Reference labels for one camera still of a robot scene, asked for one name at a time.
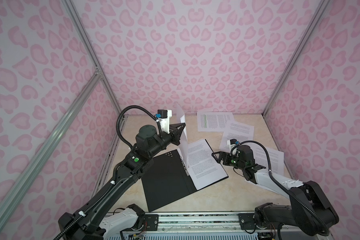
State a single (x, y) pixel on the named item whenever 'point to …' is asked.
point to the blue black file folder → (166, 179)
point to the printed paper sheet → (203, 168)
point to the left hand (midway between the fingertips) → (185, 122)
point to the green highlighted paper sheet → (213, 121)
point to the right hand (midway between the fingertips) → (217, 154)
